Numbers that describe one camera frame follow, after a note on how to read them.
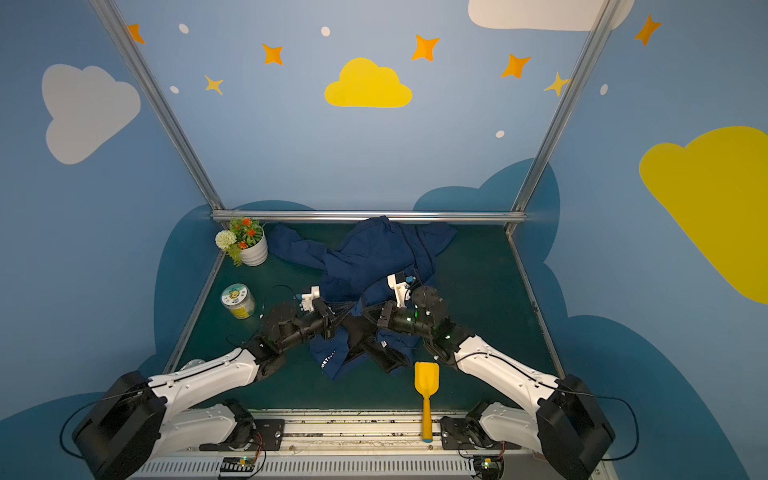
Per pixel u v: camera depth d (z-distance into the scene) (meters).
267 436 0.75
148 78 0.79
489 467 0.73
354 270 1.00
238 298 0.90
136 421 0.41
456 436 0.74
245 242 0.99
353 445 0.73
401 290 0.72
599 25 0.72
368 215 1.13
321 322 0.71
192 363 0.80
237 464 0.73
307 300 0.77
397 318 0.68
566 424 0.40
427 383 0.82
